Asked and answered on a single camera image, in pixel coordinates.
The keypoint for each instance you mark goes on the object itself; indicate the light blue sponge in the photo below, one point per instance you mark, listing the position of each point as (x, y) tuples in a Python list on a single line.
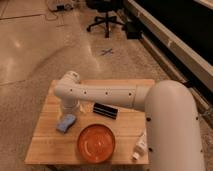
[(65, 123)]

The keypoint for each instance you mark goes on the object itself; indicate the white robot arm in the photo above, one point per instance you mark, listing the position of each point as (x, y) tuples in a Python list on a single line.
[(172, 118)]

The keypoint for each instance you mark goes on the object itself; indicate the orange ceramic bowl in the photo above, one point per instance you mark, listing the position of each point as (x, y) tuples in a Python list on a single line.
[(96, 143)]

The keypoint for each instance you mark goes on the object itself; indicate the black rectangular box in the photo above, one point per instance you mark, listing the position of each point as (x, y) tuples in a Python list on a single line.
[(105, 110)]

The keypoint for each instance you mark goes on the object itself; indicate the translucent plastic cup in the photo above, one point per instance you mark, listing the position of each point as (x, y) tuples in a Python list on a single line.
[(81, 108)]

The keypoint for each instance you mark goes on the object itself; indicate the white tube bottle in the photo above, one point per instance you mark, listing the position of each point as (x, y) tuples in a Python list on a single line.
[(140, 147)]

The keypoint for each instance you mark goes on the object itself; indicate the wooden table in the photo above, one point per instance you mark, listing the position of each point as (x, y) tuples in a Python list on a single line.
[(52, 148)]

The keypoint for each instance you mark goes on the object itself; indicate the black office chair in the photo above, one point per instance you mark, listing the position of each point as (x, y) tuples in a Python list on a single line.
[(104, 6)]

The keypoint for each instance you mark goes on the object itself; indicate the power strip with cables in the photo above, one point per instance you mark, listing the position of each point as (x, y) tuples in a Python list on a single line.
[(59, 5)]

